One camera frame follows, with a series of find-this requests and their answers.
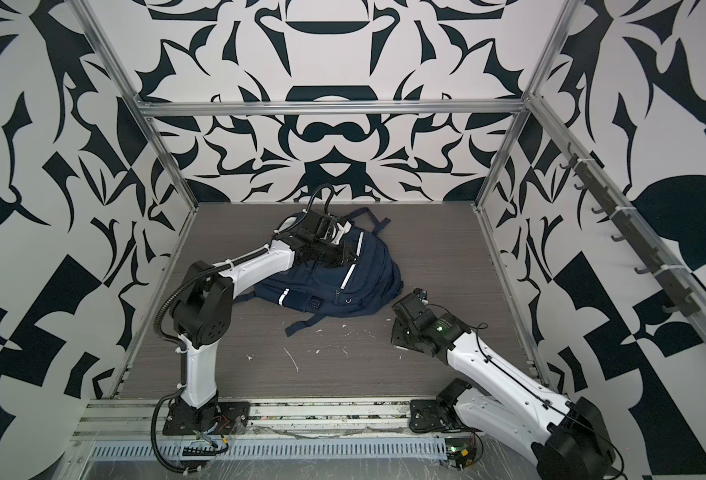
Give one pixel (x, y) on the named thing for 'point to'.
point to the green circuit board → (460, 452)
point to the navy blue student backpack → (365, 278)
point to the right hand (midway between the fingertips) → (398, 332)
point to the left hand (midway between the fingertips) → (364, 254)
